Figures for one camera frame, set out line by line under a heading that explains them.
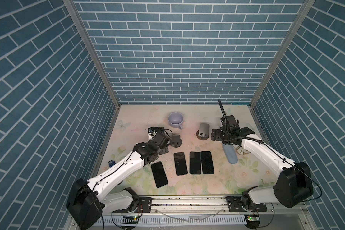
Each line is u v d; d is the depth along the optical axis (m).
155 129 0.90
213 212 0.73
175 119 1.07
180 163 0.89
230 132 0.63
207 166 0.88
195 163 0.89
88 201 0.38
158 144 0.60
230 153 0.91
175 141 0.94
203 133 0.97
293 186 0.42
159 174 0.85
